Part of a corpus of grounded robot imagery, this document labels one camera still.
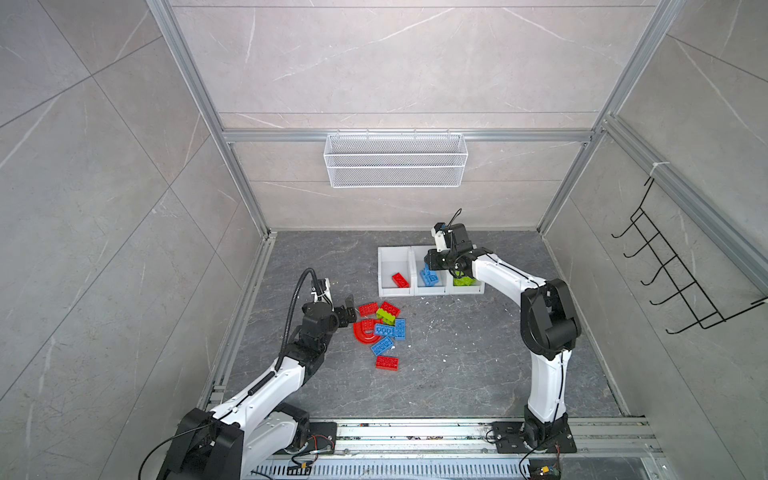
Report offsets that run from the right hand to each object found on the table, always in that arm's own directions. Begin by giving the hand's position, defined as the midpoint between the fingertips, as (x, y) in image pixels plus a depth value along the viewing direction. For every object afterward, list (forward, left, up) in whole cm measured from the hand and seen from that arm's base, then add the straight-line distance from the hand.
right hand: (428, 255), depth 99 cm
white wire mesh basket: (+27, +10, +20) cm, 35 cm away
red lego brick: (-15, +20, -8) cm, 27 cm away
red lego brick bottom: (-33, +14, -9) cm, 37 cm away
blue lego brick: (-23, +15, -8) cm, 29 cm away
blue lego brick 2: (-22, +10, -10) cm, 26 cm away
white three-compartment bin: (+1, +6, -4) cm, 8 cm away
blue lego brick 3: (-28, +16, -9) cm, 33 cm away
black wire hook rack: (-26, -54, +20) cm, 63 cm away
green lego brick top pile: (-18, +15, -8) cm, 25 cm away
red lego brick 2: (-15, +13, -8) cm, 22 cm away
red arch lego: (-23, +21, -9) cm, 33 cm away
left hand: (-17, +29, +4) cm, 33 cm away
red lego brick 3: (-5, +10, -8) cm, 13 cm away
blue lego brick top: (-5, 0, -6) cm, 8 cm away
